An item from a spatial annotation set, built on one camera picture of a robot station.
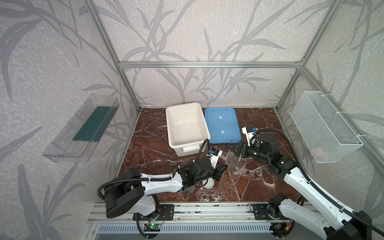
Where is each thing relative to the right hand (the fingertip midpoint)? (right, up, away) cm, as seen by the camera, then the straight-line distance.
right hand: (231, 141), depth 74 cm
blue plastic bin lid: (+1, +6, +34) cm, 35 cm away
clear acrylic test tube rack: (+6, -16, +15) cm, 22 cm away
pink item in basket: (+42, -5, -2) cm, 43 cm away
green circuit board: (-39, -41, -4) cm, 57 cm away
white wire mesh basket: (+38, +4, -13) cm, 40 cm away
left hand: (-1, -12, +1) cm, 12 cm away
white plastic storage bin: (-25, +4, +31) cm, 40 cm away
